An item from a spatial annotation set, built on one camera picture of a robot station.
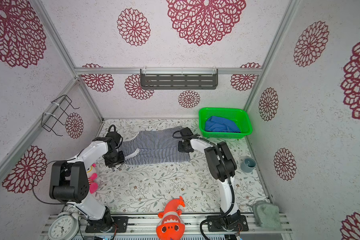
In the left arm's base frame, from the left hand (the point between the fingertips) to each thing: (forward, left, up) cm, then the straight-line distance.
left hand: (119, 166), depth 89 cm
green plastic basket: (+41, -83, +1) cm, 93 cm away
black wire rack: (+19, +28, +28) cm, 44 cm away
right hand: (+16, -38, -4) cm, 42 cm away
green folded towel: (-27, -81, -4) cm, 85 cm away
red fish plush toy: (-32, -32, +4) cm, 45 cm away
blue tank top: (+33, -65, +1) cm, 73 cm away
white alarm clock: (-31, +18, 0) cm, 36 cm away
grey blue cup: (+1, -79, -2) cm, 79 cm away
